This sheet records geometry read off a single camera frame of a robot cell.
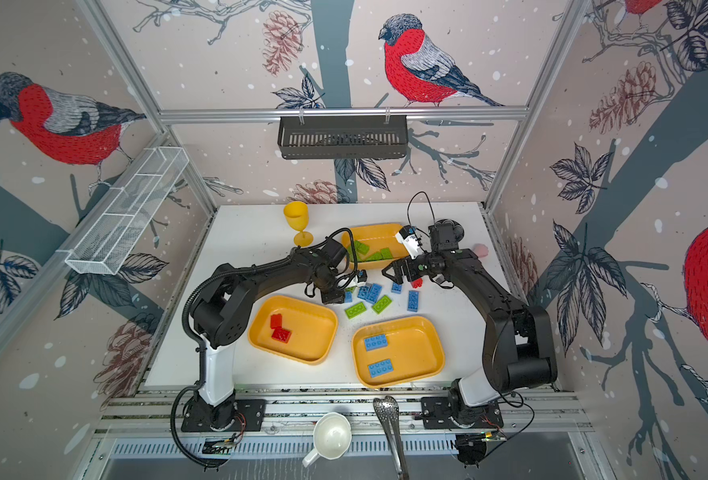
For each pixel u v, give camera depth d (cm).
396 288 95
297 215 100
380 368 80
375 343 84
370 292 95
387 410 70
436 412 73
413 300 93
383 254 106
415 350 86
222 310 52
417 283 95
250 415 73
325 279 80
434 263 66
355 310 92
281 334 86
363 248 107
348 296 94
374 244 108
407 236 79
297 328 88
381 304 93
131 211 79
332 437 70
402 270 78
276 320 88
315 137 107
